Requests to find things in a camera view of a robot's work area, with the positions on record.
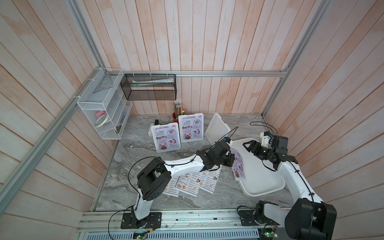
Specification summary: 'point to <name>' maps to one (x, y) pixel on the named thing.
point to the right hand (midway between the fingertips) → (247, 145)
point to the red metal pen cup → (175, 120)
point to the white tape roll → (101, 120)
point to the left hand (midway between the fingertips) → (234, 161)
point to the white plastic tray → (259, 178)
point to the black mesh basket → (149, 86)
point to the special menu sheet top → (167, 136)
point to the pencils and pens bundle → (178, 111)
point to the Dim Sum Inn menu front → (206, 180)
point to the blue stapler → (156, 122)
